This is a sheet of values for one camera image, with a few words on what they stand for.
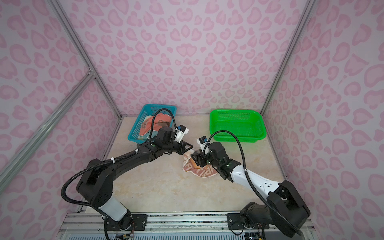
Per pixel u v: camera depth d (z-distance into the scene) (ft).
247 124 3.75
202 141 2.35
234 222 2.39
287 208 1.34
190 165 2.93
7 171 1.65
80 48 2.69
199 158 2.36
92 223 2.46
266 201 1.35
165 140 2.27
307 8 2.29
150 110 3.81
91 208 1.63
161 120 3.58
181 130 2.51
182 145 2.41
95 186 1.46
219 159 2.08
